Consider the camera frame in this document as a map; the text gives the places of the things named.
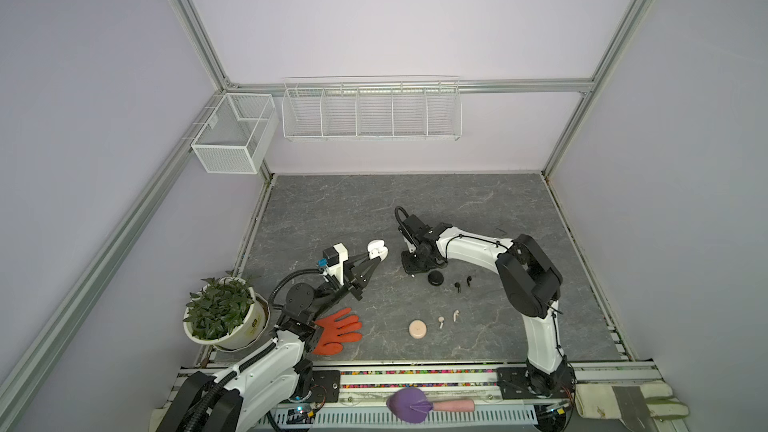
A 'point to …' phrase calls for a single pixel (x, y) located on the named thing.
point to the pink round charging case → (417, 329)
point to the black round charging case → (435, 278)
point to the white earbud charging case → (376, 249)
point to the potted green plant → (226, 313)
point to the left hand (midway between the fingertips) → (377, 259)
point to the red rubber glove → (337, 329)
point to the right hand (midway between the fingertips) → (409, 271)
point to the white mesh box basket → (238, 134)
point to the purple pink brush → (412, 406)
